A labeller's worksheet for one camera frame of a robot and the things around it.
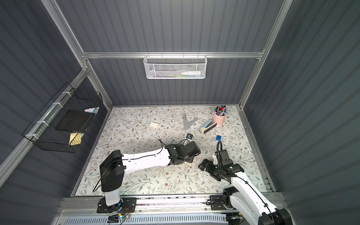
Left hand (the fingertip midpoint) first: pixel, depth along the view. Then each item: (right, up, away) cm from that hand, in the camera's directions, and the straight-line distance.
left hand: (191, 156), depth 81 cm
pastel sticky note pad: (-60, +27, +2) cm, 66 cm away
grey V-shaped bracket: (-2, +18, +25) cm, 31 cm away
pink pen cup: (+22, +25, +21) cm, 39 cm away
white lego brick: (-27, +17, +25) cm, 41 cm away
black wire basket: (-68, +16, -18) cm, 72 cm away
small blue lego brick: (+21, +8, +18) cm, 29 cm away
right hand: (+8, -9, +2) cm, 12 cm away
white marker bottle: (+1, +53, +12) cm, 54 cm away
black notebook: (-64, +21, -5) cm, 67 cm away
